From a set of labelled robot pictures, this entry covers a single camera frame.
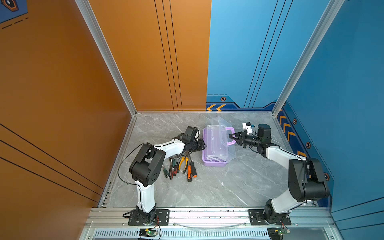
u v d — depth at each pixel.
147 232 0.71
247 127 0.85
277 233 0.71
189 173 0.86
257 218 0.72
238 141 0.81
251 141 0.78
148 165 0.51
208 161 0.87
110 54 0.88
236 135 0.85
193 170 0.87
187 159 0.93
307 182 0.45
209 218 0.75
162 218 0.74
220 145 0.80
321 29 0.76
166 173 0.88
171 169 0.89
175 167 0.89
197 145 0.85
